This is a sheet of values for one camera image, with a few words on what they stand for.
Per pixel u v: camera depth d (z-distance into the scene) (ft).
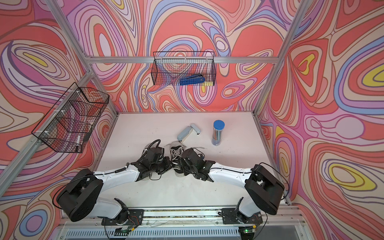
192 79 2.97
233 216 2.40
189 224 2.36
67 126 2.42
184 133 3.39
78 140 2.39
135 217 2.40
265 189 1.41
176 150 3.05
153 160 2.27
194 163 2.08
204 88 3.54
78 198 1.40
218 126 2.87
